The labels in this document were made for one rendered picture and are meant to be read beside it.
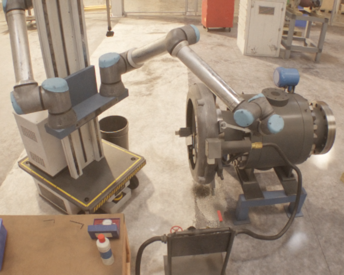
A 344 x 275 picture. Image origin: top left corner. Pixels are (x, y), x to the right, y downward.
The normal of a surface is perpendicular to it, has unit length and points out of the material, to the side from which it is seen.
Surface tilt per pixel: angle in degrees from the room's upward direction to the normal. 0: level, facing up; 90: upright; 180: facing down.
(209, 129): 53
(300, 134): 63
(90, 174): 0
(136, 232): 0
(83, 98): 90
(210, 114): 37
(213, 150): 67
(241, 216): 90
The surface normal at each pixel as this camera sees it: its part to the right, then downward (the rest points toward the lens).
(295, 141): 0.08, 0.29
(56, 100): 0.33, 0.54
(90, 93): 0.84, 0.31
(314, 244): 0.00, -0.82
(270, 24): -0.02, 0.58
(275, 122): 0.11, -0.02
